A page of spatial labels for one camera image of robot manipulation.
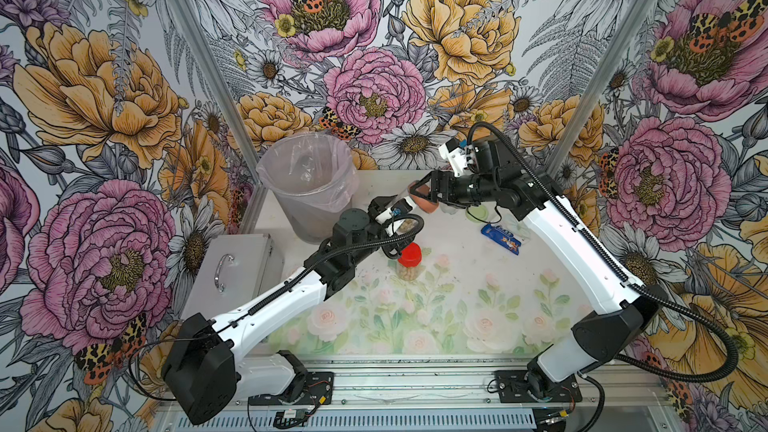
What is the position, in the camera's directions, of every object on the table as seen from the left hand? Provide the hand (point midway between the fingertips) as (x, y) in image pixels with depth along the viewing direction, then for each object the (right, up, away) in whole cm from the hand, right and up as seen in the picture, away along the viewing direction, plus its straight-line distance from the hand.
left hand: (404, 214), depth 76 cm
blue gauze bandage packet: (+34, -9, +25) cm, 43 cm away
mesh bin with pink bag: (-29, +11, +25) cm, 40 cm away
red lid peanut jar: (+2, -13, +10) cm, 17 cm away
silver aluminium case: (-44, -15, +4) cm, 47 cm away
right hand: (+4, +3, -6) cm, 8 cm away
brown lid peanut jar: (+1, -3, -4) cm, 5 cm away
